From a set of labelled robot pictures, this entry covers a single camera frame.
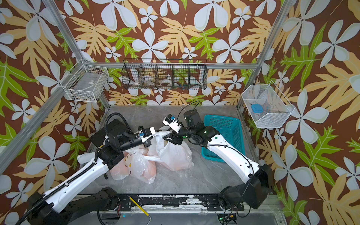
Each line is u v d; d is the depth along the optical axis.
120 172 0.80
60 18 0.72
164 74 0.97
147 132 0.56
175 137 0.62
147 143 0.60
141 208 0.73
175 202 0.75
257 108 0.84
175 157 0.74
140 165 0.72
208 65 0.91
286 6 0.68
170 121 0.61
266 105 0.83
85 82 0.86
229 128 1.03
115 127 0.55
